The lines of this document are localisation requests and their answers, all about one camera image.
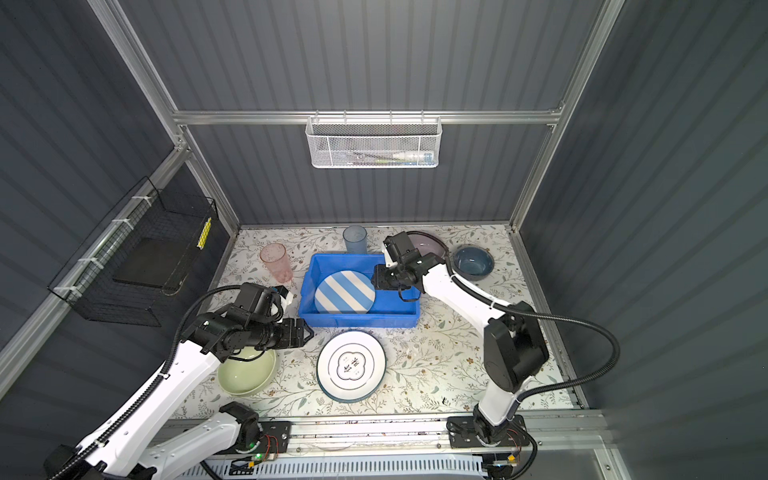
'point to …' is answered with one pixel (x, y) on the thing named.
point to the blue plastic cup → (355, 238)
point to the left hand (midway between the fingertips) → (302, 335)
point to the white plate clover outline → (351, 365)
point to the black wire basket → (86, 283)
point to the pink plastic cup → (275, 257)
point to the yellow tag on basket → (203, 237)
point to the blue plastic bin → (391, 307)
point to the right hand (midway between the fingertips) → (379, 282)
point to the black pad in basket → (151, 262)
